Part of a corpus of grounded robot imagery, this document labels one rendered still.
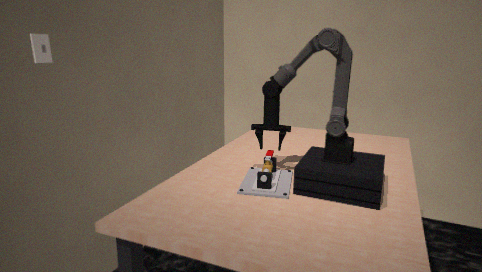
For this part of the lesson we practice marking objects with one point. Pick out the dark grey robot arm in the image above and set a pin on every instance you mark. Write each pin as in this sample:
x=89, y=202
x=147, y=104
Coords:
x=339, y=148

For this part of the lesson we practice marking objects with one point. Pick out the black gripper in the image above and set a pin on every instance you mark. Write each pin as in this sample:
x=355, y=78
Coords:
x=271, y=123

